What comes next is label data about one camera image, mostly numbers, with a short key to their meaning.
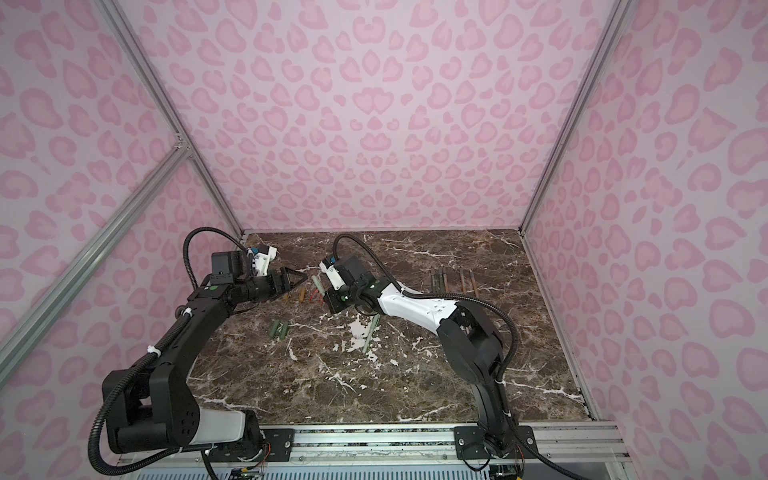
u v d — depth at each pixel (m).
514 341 0.48
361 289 0.68
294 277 0.75
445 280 1.04
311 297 1.01
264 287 0.74
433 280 1.04
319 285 0.86
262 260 0.77
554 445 0.74
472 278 1.05
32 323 0.53
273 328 0.93
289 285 0.74
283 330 0.93
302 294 1.01
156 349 0.45
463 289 1.03
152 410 0.41
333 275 0.78
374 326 0.94
